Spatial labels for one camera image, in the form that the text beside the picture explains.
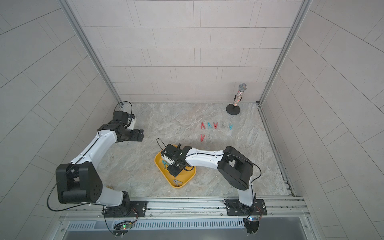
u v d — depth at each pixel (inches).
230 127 40.2
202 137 38.3
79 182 16.2
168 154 25.9
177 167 27.4
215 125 40.5
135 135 30.2
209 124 40.5
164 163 33.4
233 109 43.9
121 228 25.8
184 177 31.7
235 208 26.3
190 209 28.4
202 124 41.0
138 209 27.9
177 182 30.9
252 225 27.6
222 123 41.1
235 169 18.0
